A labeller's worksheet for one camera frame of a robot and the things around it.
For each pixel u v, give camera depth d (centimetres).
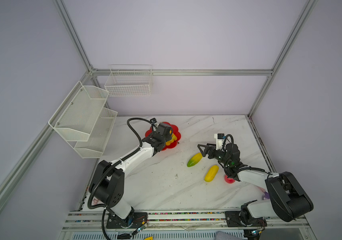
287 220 43
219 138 78
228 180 82
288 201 43
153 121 78
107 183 44
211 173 85
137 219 74
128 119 69
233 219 73
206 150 77
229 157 68
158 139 66
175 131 105
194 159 92
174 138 100
